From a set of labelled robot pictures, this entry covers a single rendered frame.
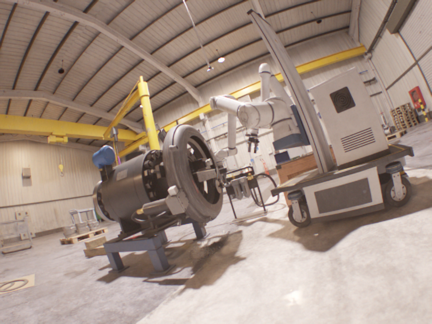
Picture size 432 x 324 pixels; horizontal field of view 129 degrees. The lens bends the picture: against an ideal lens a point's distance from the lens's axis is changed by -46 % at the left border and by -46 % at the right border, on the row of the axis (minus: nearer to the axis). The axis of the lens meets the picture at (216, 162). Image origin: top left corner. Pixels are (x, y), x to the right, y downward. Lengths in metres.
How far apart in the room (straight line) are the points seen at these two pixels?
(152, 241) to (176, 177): 0.45
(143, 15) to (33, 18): 5.02
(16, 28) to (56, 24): 1.88
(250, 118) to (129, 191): 0.99
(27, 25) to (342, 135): 10.21
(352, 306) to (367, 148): 0.82
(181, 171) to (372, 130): 1.12
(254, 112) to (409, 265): 1.07
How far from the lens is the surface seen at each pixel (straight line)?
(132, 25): 10.08
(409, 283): 0.71
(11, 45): 10.79
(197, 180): 1.21
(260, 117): 1.17
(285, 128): 1.23
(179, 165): 1.12
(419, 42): 10.32
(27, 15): 9.66
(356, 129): 1.18
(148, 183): 1.35
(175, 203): 1.04
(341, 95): 1.20
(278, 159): 2.16
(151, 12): 9.72
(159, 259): 1.31
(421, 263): 0.79
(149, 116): 5.58
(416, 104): 11.47
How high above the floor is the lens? 0.47
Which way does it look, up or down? 7 degrees up
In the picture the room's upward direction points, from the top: 17 degrees counter-clockwise
